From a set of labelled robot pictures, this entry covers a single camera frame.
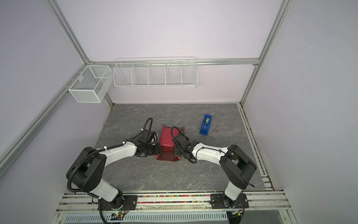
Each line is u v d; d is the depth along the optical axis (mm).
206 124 1011
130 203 737
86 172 450
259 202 754
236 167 456
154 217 707
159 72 992
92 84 983
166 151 901
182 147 680
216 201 735
